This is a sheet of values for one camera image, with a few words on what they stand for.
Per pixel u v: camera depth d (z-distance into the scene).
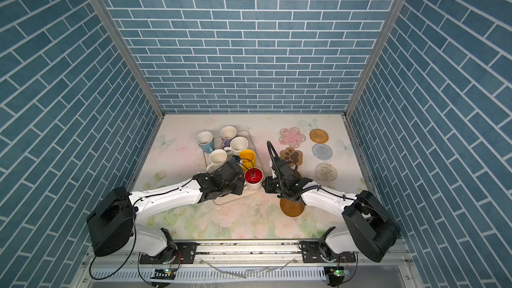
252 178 0.91
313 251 0.74
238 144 1.01
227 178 0.64
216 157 0.94
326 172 0.96
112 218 0.46
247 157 0.99
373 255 0.44
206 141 0.99
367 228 0.43
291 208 0.84
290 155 1.02
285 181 0.67
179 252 0.72
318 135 1.12
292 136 1.12
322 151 1.04
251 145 1.07
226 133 1.05
